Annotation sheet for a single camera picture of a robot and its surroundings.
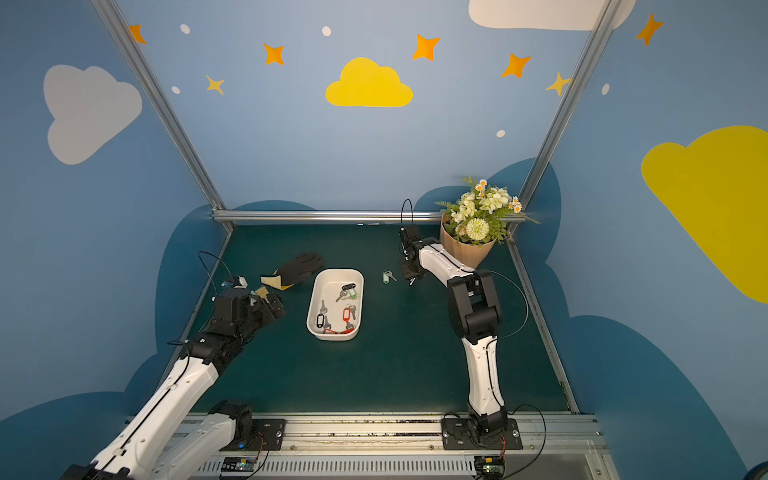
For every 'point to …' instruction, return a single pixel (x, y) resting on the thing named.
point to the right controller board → (489, 467)
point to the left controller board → (238, 464)
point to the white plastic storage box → (335, 303)
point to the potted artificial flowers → (474, 221)
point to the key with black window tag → (320, 319)
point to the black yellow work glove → (299, 268)
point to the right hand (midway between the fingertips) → (419, 266)
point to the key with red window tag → (346, 312)
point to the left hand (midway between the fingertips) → (268, 299)
